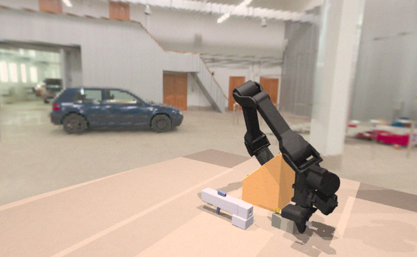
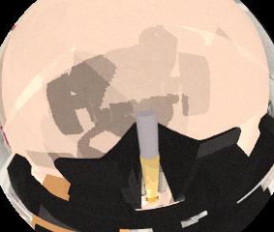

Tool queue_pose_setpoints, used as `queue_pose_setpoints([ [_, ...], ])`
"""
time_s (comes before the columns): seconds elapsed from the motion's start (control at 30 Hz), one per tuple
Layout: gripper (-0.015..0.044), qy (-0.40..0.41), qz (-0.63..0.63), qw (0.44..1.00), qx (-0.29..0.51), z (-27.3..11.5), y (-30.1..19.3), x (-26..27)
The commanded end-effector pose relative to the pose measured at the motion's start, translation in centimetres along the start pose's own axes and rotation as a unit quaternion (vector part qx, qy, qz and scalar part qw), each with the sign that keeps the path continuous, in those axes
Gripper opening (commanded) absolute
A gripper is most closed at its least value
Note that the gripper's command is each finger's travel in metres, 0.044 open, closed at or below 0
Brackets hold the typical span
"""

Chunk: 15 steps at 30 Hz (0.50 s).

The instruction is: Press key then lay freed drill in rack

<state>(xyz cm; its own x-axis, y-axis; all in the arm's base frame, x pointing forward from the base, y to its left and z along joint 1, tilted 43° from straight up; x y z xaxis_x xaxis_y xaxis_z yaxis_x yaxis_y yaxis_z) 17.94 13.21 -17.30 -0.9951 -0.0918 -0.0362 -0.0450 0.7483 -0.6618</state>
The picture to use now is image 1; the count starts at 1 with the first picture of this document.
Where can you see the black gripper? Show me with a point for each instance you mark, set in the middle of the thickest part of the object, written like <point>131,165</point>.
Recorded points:
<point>300,213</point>

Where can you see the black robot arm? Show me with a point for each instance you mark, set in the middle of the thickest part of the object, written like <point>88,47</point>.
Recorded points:
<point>295,150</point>

